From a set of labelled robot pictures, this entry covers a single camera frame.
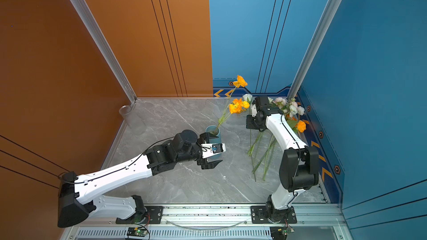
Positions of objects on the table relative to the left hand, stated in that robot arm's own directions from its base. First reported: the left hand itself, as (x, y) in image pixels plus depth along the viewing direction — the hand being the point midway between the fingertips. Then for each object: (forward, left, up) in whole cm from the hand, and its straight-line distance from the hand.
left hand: (219, 144), depth 69 cm
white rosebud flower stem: (+30, -16, -2) cm, 34 cm away
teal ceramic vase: (+11, +3, -5) cm, 13 cm away
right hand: (+19, -16, -11) cm, 27 cm away
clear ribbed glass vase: (+26, +52, -18) cm, 61 cm away
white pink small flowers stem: (+34, -47, -15) cm, 60 cm away
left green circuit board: (-28, +34, -26) cm, 51 cm away
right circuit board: (-28, -27, -25) cm, 46 cm away
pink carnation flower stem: (+42, -40, -16) cm, 60 cm away
